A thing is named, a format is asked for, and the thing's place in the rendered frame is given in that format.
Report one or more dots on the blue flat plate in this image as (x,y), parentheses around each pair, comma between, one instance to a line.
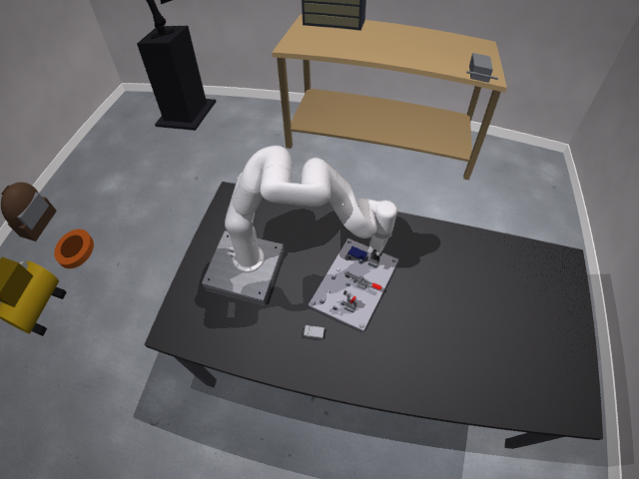
(357,253)

